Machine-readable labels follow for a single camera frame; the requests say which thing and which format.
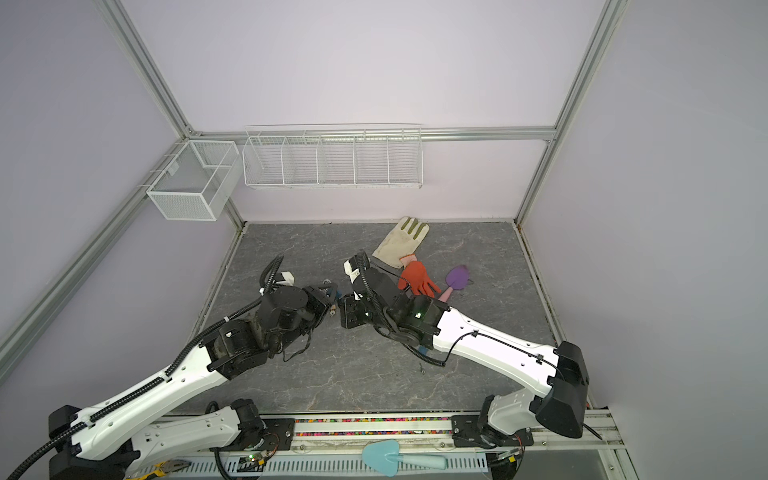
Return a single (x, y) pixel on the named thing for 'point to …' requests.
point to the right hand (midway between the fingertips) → (336, 306)
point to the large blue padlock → (338, 295)
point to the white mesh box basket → (198, 182)
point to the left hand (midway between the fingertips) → (340, 295)
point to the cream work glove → (401, 241)
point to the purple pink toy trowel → (456, 278)
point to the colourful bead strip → (372, 419)
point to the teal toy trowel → (384, 457)
